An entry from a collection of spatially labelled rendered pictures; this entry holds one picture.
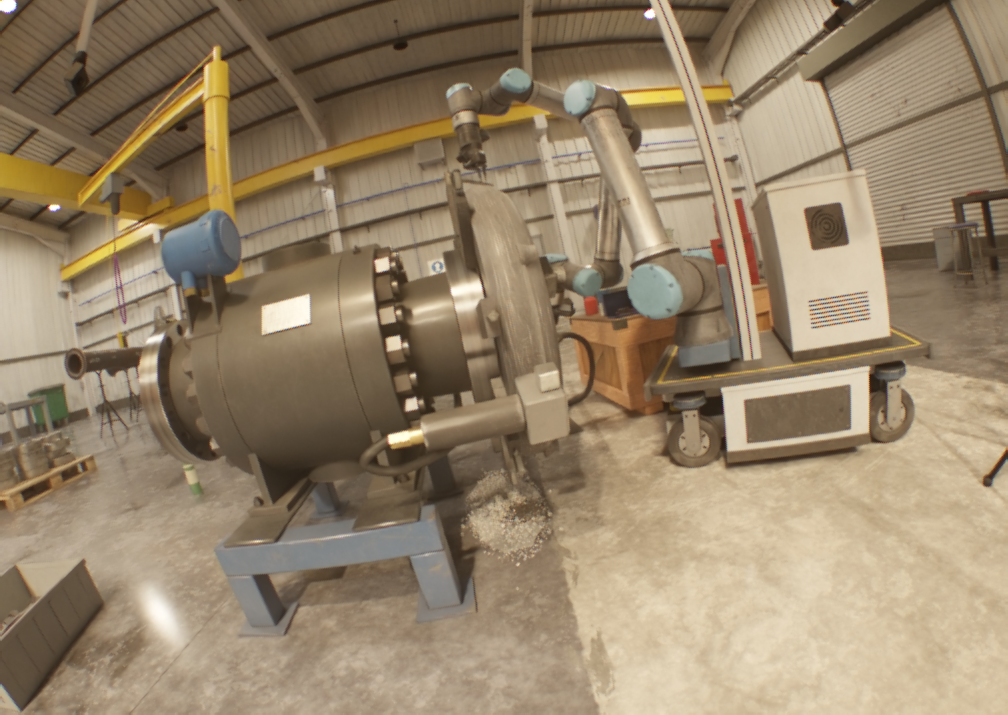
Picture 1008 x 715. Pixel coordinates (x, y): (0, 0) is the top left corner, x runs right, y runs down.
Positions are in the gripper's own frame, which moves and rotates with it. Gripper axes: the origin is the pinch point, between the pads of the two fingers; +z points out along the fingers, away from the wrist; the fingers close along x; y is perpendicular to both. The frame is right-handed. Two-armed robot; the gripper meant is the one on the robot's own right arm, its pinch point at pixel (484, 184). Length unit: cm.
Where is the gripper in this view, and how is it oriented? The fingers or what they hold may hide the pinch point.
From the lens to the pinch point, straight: 147.8
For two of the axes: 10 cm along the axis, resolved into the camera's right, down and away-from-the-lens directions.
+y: -6.1, 1.4, -7.8
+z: 2.1, 9.8, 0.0
